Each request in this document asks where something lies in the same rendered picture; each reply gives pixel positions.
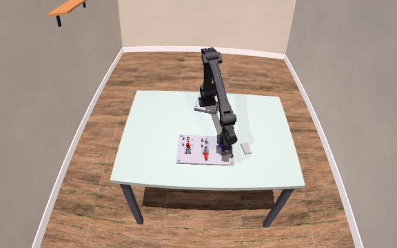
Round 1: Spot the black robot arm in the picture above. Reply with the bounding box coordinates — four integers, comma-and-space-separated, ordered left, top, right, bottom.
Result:
198, 48, 238, 152

